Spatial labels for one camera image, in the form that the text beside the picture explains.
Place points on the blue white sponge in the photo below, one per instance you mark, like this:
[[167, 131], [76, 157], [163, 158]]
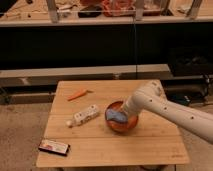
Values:
[[116, 116]]

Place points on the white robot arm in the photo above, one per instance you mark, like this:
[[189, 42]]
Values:
[[148, 97]]

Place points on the orange ceramic bowl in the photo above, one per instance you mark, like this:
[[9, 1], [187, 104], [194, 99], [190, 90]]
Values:
[[121, 127]]

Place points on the orange carrot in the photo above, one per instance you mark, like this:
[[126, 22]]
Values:
[[78, 94]]

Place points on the wooden table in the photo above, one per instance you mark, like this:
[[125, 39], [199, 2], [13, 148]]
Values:
[[154, 141]]

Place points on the long wooden bench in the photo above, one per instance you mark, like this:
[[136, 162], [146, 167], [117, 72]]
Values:
[[51, 76]]

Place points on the black object on shelf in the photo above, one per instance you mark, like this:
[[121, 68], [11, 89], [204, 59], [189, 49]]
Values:
[[90, 12]]

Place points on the dark snack packet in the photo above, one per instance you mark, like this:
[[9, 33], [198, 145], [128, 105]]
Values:
[[54, 147]]

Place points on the red object on shelf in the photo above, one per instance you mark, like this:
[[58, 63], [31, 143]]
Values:
[[116, 8]]

